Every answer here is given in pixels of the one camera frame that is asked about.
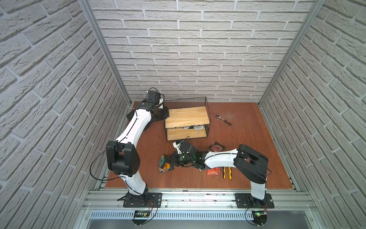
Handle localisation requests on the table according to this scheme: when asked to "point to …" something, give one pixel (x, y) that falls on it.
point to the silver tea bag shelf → (198, 127)
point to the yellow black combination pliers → (230, 175)
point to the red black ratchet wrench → (218, 116)
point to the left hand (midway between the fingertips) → (170, 112)
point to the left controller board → (140, 213)
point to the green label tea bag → (161, 163)
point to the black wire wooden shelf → (188, 118)
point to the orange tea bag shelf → (167, 166)
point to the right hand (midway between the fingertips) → (165, 160)
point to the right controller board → (259, 217)
